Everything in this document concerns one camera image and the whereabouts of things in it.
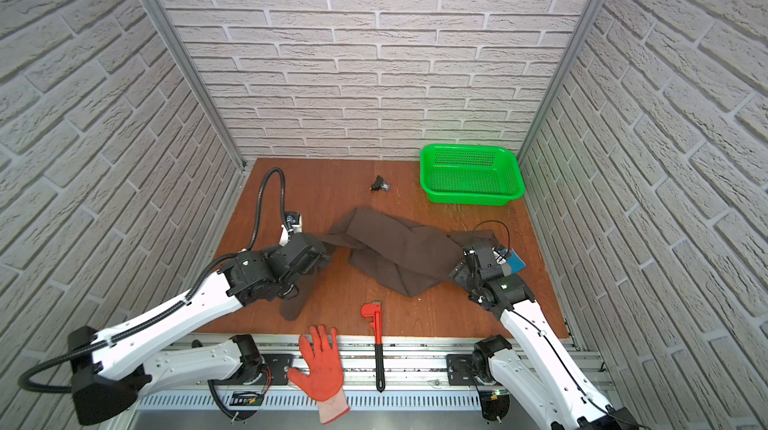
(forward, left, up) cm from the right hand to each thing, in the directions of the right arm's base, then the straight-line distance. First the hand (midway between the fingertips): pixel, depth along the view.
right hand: (465, 273), depth 80 cm
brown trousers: (+9, +12, -8) cm, 17 cm away
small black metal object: (+41, +22, -8) cm, 47 cm away
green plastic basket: (+45, -15, -10) cm, 49 cm away
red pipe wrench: (-5, +26, -8) cm, 28 cm away
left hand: (+7, +42, +10) cm, 44 cm away
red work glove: (-21, +39, -9) cm, 45 cm away
